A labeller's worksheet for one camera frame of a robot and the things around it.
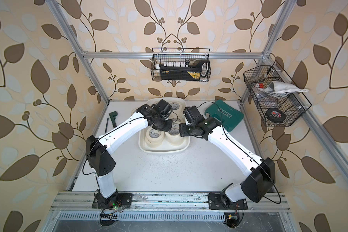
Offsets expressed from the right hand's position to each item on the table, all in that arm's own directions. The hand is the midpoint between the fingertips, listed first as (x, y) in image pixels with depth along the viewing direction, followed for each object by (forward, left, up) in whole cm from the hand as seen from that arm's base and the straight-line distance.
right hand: (183, 129), depth 79 cm
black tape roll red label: (0, -47, +9) cm, 48 cm away
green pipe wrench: (+28, +54, -19) cm, 64 cm away
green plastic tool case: (+21, -35, -16) cm, 43 cm away
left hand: (+3, +7, -1) cm, 8 cm away
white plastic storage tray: (-1, +12, -19) cm, 23 cm away
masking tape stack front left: (+3, +19, -13) cm, 23 cm away
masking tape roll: (-4, +6, -1) cm, 7 cm away
